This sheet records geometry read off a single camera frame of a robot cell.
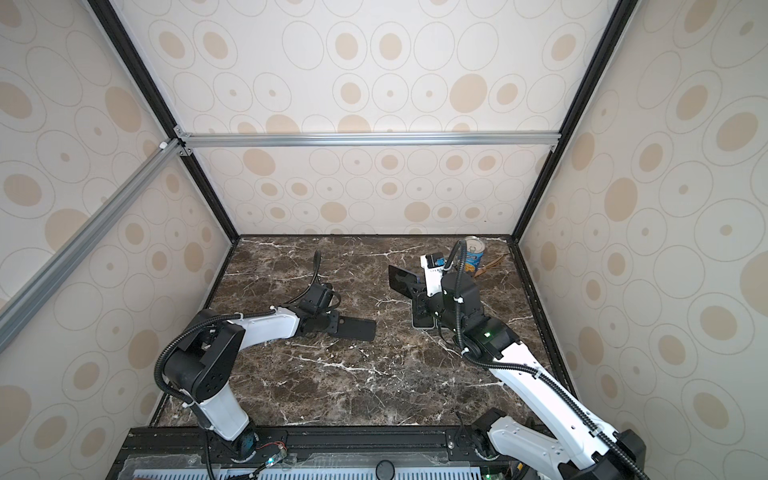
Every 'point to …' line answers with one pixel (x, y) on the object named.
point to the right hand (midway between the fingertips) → (413, 284)
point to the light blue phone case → (421, 321)
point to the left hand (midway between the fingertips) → (343, 315)
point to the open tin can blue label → (475, 251)
